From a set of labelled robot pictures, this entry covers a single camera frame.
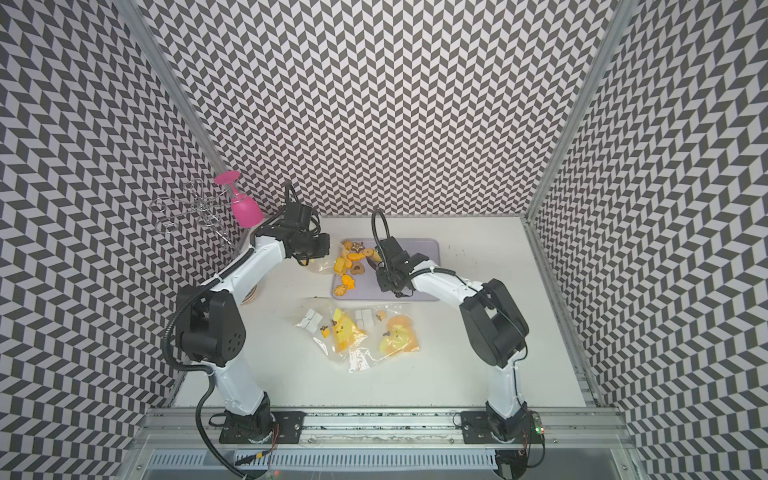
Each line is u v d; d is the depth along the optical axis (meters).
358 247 1.08
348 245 1.07
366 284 1.00
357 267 1.02
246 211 0.92
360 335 0.86
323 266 0.93
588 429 0.75
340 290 0.96
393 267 0.72
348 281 0.99
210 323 0.48
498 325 0.49
